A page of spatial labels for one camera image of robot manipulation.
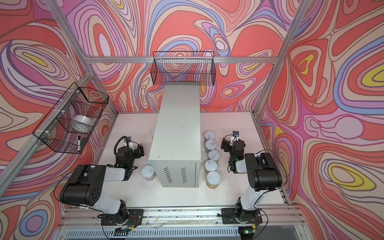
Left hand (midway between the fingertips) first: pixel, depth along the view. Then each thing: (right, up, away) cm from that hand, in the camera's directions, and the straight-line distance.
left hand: (135, 144), depth 94 cm
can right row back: (+48, +5, +3) cm, 48 cm away
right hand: (+62, +2, +3) cm, 62 cm away
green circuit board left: (+1, -40, -22) cm, 46 cm away
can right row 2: (+48, -1, 0) cm, 48 cm away
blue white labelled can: (+11, -15, -11) cm, 22 cm away
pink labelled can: (+47, -12, -7) cm, 49 cm away
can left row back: (+9, +7, +8) cm, 14 cm away
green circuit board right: (+64, -39, -23) cm, 78 cm away
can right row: (+50, -6, -5) cm, 50 cm away
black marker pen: (-19, +3, -22) cm, 29 cm away
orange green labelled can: (+48, -17, -15) cm, 53 cm away
